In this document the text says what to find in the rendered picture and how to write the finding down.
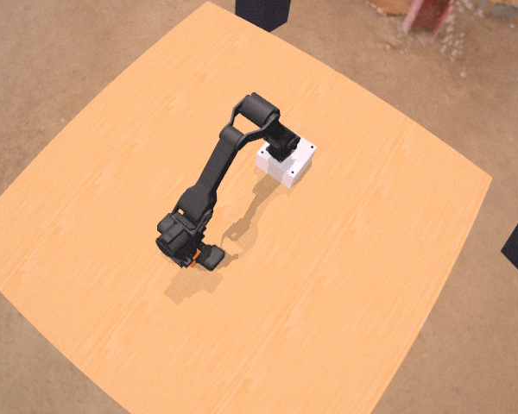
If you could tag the orange block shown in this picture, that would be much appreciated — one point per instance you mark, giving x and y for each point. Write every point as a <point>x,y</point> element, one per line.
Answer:
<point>194,256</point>

